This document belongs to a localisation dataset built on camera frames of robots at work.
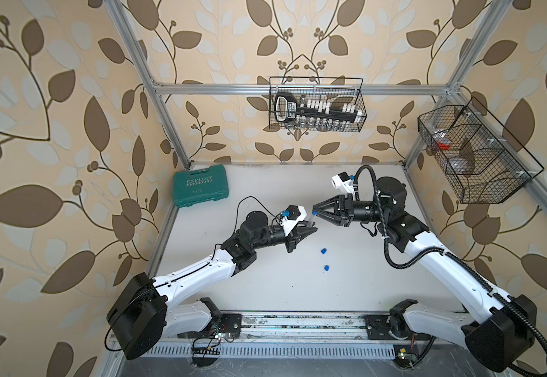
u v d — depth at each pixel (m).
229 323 0.75
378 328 0.73
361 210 0.59
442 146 0.82
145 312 0.40
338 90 0.91
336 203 0.60
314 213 0.62
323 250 0.91
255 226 0.57
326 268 0.87
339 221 0.60
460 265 0.45
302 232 0.69
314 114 0.86
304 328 0.75
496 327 0.37
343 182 0.64
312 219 0.64
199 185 1.08
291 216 0.60
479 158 0.75
